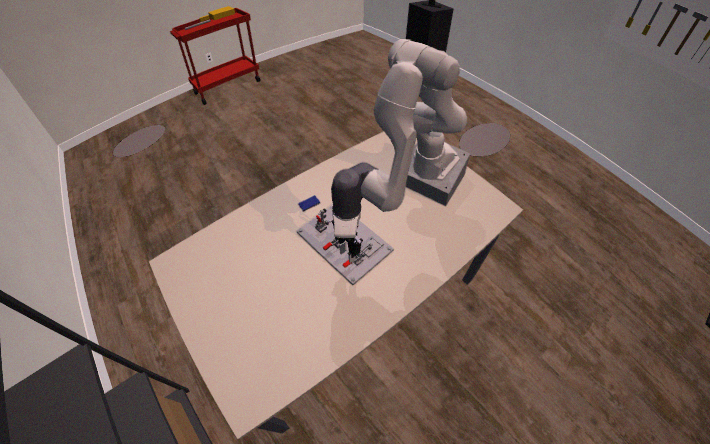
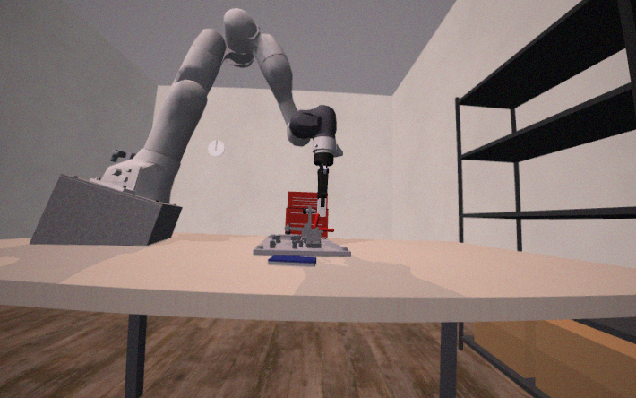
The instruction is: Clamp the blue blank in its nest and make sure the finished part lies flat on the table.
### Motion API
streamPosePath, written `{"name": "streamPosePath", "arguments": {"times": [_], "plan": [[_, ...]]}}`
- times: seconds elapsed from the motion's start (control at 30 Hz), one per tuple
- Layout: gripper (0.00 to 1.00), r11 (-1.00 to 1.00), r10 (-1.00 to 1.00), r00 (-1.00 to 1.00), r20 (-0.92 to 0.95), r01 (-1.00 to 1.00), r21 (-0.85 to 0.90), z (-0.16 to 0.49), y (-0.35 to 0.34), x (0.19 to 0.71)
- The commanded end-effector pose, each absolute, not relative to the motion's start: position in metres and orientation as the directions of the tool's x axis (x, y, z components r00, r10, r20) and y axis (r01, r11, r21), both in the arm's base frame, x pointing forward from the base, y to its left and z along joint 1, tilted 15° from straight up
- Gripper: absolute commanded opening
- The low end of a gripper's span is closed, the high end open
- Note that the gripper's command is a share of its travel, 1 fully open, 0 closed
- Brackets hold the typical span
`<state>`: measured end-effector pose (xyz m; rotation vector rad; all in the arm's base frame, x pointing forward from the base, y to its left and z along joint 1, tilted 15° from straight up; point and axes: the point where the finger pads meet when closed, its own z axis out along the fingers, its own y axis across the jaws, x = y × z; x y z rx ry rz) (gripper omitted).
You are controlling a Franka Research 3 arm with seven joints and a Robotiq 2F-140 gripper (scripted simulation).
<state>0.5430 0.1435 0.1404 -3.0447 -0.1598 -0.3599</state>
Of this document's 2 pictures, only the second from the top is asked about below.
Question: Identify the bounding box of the blue rectangular plate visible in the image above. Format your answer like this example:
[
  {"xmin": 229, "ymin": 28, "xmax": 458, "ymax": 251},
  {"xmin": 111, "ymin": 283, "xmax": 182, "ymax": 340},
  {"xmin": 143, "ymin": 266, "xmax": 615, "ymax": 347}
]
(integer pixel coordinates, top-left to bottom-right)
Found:
[{"xmin": 268, "ymin": 255, "xmax": 316, "ymax": 267}]

